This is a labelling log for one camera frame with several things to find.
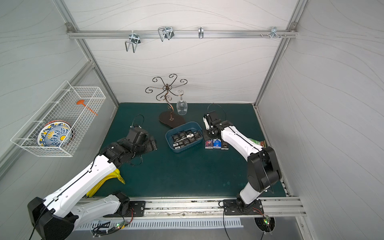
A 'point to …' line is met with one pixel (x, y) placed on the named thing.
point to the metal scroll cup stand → (168, 118)
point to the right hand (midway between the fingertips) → (207, 133)
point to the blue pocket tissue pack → (217, 143)
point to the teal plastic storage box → (184, 136)
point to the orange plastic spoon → (81, 102)
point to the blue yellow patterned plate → (56, 133)
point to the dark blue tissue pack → (209, 144)
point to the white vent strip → (116, 224)
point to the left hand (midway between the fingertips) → (151, 144)
